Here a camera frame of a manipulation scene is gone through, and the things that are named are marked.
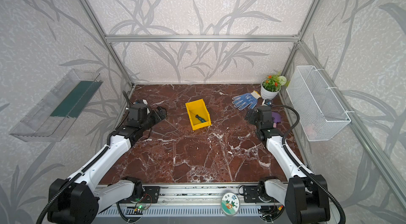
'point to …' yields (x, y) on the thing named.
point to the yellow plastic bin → (199, 108)
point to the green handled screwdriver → (202, 120)
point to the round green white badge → (230, 204)
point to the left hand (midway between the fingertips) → (161, 112)
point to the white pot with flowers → (271, 86)
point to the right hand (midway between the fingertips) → (255, 112)
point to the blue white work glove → (248, 99)
